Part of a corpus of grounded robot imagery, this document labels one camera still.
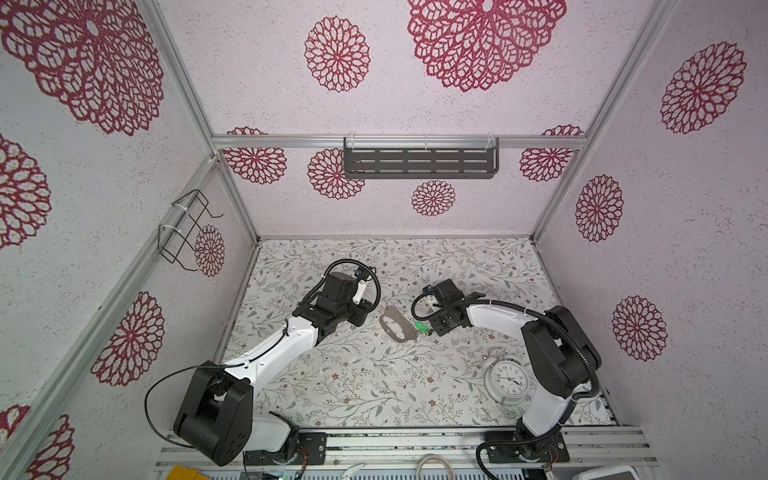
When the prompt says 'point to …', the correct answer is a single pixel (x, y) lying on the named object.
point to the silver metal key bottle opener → (409, 330)
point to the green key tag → (422, 327)
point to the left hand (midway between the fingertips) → (362, 306)
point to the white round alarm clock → (507, 380)
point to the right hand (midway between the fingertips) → (439, 317)
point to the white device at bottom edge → (621, 472)
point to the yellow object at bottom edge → (181, 473)
